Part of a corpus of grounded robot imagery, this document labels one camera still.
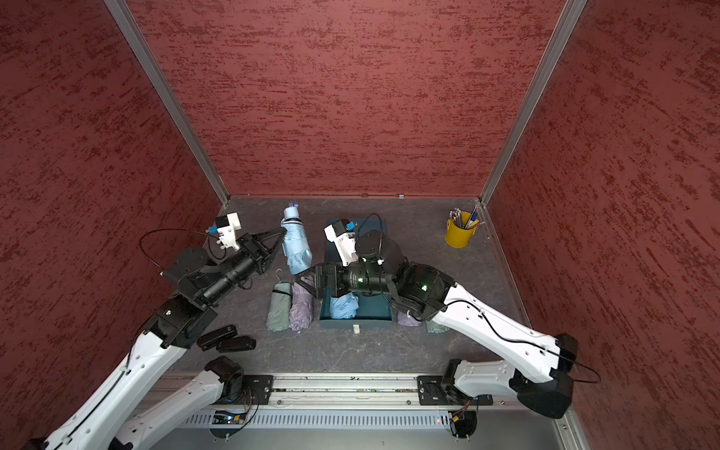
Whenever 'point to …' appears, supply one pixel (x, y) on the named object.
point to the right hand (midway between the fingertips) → (310, 284)
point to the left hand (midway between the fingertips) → (286, 236)
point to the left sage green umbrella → (279, 313)
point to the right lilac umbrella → (404, 320)
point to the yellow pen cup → (457, 237)
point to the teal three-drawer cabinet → (374, 309)
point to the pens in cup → (464, 219)
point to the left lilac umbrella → (301, 307)
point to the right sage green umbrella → (436, 328)
